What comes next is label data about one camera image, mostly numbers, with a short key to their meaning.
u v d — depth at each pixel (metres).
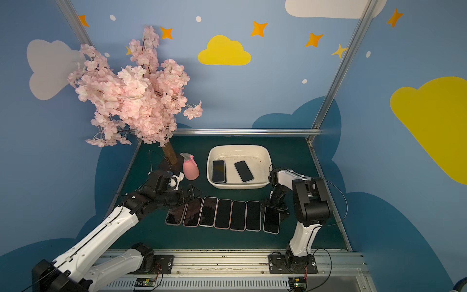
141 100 0.56
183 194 0.66
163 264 0.75
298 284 0.73
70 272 0.39
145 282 0.72
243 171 1.05
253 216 0.90
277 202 0.76
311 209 0.50
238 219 0.86
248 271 0.74
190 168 0.98
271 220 0.87
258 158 1.11
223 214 0.88
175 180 0.62
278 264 0.75
